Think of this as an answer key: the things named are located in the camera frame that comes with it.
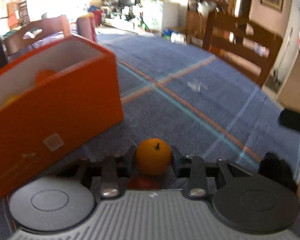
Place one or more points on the orange tangerine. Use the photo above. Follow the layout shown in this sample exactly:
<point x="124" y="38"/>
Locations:
<point x="43" y="75"/>

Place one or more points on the wooden chair right side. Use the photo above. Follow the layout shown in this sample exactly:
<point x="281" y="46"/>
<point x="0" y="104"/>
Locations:
<point x="242" y="43"/>

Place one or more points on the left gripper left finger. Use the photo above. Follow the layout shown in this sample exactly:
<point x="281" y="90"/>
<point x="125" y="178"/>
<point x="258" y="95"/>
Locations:
<point x="114" y="168"/>

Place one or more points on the orange cardboard box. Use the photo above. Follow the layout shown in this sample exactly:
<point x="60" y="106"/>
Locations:
<point x="58" y="115"/>

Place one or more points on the red basket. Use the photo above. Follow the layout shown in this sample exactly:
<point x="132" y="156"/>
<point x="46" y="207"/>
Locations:
<point x="97" y="16"/>

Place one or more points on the small orange fruit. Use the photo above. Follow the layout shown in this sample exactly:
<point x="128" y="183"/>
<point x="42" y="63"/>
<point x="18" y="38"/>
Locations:
<point x="153" y="157"/>

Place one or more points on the blue plaid tablecloth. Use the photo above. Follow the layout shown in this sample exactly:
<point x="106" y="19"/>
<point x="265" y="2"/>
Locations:
<point x="194" y="101"/>

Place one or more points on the yellow lemon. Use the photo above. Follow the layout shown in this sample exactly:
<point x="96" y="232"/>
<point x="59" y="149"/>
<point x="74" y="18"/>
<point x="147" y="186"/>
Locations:
<point x="11" y="99"/>

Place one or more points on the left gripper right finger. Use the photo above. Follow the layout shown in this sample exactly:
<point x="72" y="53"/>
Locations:
<point x="192" y="168"/>

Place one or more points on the pink cylindrical canister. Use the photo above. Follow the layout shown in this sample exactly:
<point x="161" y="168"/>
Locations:
<point x="86" y="26"/>

